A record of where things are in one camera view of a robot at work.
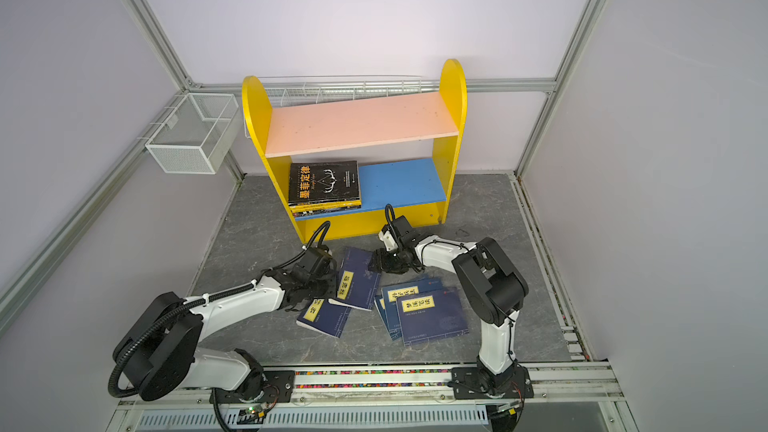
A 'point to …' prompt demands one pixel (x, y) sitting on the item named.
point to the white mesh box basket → (198, 134)
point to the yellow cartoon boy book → (324, 204)
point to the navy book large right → (432, 316)
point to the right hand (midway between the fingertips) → (376, 270)
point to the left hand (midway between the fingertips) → (336, 289)
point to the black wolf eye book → (326, 211)
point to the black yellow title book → (323, 181)
